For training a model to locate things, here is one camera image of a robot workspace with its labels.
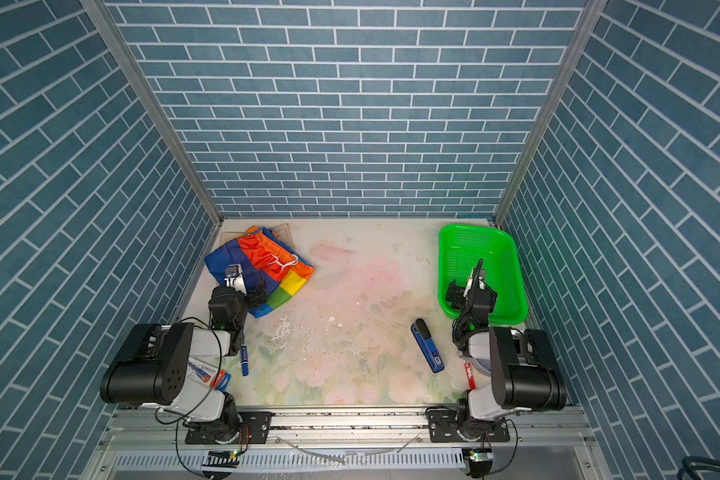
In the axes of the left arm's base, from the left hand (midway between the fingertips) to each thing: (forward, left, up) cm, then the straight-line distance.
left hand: (246, 279), depth 93 cm
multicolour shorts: (+10, -3, 0) cm, 11 cm away
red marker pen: (-29, -67, -8) cm, 73 cm away
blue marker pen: (-22, -3, -8) cm, 24 cm away
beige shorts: (+27, -5, -7) cm, 28 cm away
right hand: (-2, -70, +2) cm, 70 cm away
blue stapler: (-20, -55, -5) cm, 59 cm away
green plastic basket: (+14, -71, -2) cm, 72 cm away
